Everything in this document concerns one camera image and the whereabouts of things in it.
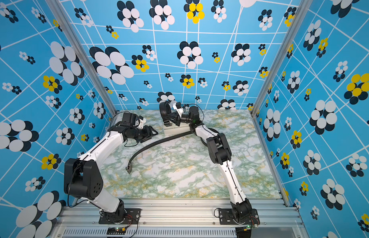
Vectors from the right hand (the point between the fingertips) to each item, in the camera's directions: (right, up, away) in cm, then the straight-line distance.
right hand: (168, 115), depth 95 cm
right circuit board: (+40, -58, -25) cm, 75 cm away
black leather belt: (-22, -32, -9) cm, 40 cm away
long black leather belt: (-1, +2, -1) cm, 3 cm away
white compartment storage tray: (+3, -9, +7) cm, 12 cm away
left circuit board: (-23, -58, -23) cm, 67 cm away
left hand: (-6, -11, -8) cm, 15 cm away
